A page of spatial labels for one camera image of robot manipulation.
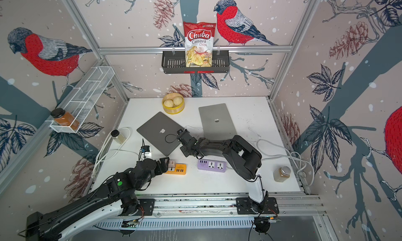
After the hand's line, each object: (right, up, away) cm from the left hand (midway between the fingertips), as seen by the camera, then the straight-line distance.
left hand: (166, 158), depth 79 cm
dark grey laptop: (-9, +11, +22) cm, 26 cm away
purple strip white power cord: (+73, -4, +9) cm, 73 cm away
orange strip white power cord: (-33, 0, +14) cm, 36 cm away
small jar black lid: (-32, +9, +12) cm, 35 cm away
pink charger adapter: (+2, -4, +2) cm, 5 cm away
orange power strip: (+6, -8, +5) cm, 11 cm away
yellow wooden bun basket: (-1, +25, +31) cm, 40 cm away
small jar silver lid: (+57, -7, -4) cm, 58 cm away
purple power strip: (+23, -6, +5) cm, 25 cm away
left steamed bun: (-7, +30, +31) cm, 44 cm away
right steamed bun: (0, +32, +33) cm, 46 cm away
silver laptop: (+28, +15, +26) cm, 41 cm away
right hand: (+8, +3, +15) cm, 17 cm away
